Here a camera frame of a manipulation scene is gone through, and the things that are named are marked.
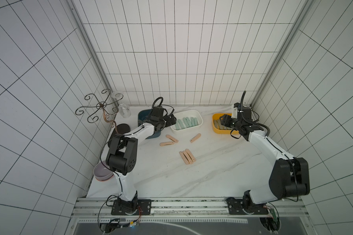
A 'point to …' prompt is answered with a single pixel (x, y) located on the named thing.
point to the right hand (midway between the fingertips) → (226, 115)
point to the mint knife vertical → (185, 122)
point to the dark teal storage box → (142, 115)
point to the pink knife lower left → (166, 143)
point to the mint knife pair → (181, 124)
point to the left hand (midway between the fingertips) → (170, 122)
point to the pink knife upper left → (172, 138)
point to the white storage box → (193, 113)
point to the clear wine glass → (124, 109)
